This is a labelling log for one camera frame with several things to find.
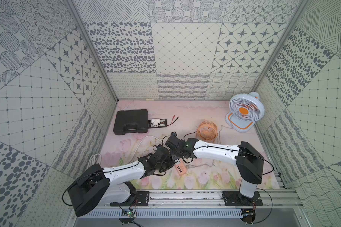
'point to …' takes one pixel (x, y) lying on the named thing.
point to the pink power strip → (181, 168)
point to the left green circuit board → (131, 213)
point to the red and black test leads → (172, 120)
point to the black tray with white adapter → (157, 123)
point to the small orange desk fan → (207, 131)
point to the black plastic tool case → (131, 121)
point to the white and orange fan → (245, 110)
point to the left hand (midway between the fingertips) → (176, 159)
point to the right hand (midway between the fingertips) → (176, 155)
